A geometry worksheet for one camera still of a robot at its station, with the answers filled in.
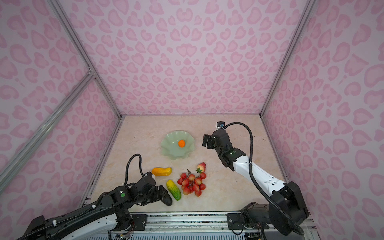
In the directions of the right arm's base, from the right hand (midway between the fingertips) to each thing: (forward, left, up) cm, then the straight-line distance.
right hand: (211, 135), depth 83 cm
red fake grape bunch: (-21, +11, -18) cm, 30 cm away
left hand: (-27, +24, -15) cm, 39 cm away
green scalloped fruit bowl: (+5, +27, -19) cm, 33 cm away
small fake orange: (+6, +19, -18) cm, 26 cm away
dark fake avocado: (-30, +22, -16) cm, 41 cm away
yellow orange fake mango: (-15, +27, -16) cm, 34 cm away
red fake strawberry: (-12, +5, -16) cm, 21 cm away
